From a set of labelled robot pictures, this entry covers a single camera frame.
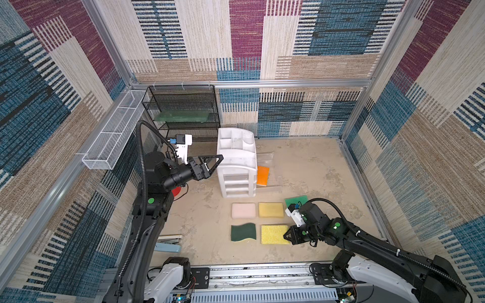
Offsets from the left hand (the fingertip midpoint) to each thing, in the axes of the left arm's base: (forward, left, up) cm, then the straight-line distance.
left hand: (217, 158), depth 62 cm
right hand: (-15, -26, -34) cm, 46 cm away
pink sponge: (-1, -8, -37) cm, 38 cm away
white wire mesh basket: (+7, +42, -3) cm, 43 cm away
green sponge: (+6, -34, -42) cm, 54 cm away
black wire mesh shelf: (+51, +25, -16) cm, 59 cm away
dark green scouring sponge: (-10, -8, -37) cm, 39 cm away
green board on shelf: (+36, +20, -10) cm, 43 cm away
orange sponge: (+18, -18, -36) cm, 45 cm away
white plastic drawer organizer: (+7, -6, -17) cm, 19 cm away
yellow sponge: (-1, -21, -37) cm, 42 cm away
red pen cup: (+12, +27, -39) cm, 49 cm away
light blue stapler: (-15, +24, -37) cm, 46 cm away
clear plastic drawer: (+31, -22, -37) cm, 53 cm away
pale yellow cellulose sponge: (-13, -21, -35) cm, 42 cm away
